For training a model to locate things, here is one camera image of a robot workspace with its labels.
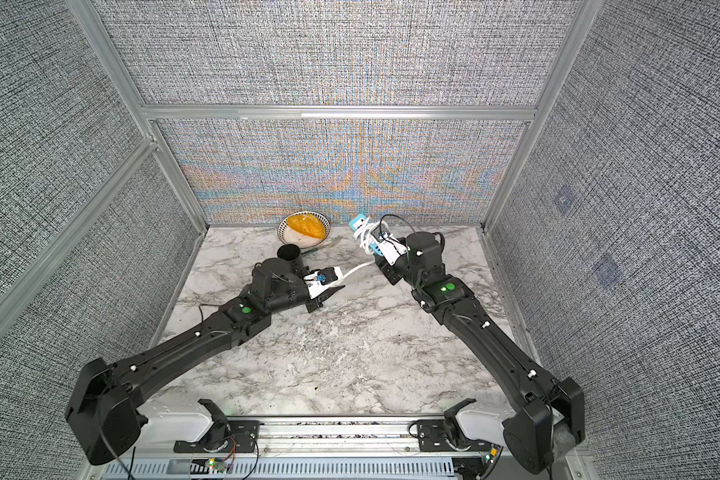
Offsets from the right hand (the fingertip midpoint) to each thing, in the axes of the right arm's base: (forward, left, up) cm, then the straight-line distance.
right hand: (389, 236), depth 75 cm
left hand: (-8, +11, -5) cm, 15 cm away
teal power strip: (+5, +8, +1) cm, 9 cm away
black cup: (+15, +31, -26) cm, 43 cm away
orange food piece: (+28, +27, -24) cm, 46 cm away
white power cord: (-2, +6, +3) cm, 7 cm away
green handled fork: (+23, +20, -31) cm, 43 cm away
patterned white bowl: (+28, +35, -31) cm, 55 cm away
